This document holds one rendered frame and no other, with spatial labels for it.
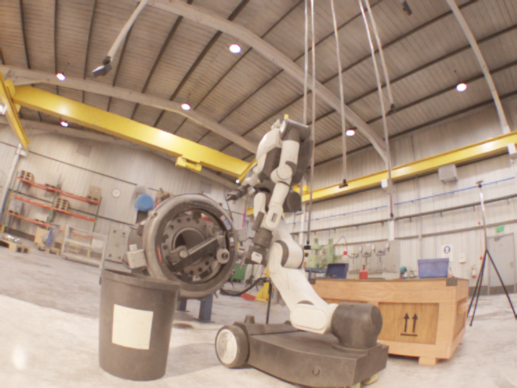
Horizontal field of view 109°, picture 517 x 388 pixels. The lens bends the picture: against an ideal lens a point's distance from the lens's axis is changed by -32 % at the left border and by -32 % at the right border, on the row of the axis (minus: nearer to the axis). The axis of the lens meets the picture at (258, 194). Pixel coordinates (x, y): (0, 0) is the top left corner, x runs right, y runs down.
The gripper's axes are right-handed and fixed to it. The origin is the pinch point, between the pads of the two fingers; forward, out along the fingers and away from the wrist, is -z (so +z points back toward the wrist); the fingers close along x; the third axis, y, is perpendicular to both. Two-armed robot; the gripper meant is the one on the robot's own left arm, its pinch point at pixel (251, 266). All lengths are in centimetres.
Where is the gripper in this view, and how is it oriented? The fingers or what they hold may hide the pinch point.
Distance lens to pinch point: 131.7
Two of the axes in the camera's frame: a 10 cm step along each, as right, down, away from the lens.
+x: -8.9, -4.1, -1.8
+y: 2.8, -1.8, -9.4
